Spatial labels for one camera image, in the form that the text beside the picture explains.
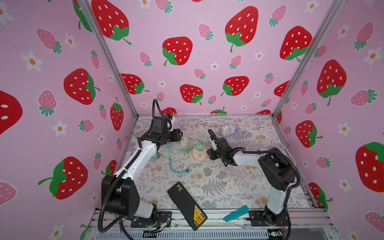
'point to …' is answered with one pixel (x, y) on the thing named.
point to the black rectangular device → (192, 212)
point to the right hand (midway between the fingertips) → (210, 151)
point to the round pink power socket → (199, 155)
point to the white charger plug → (226, 129)
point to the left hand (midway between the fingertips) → (179, 132)
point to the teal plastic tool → (237, 214)
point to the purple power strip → (227, 135)
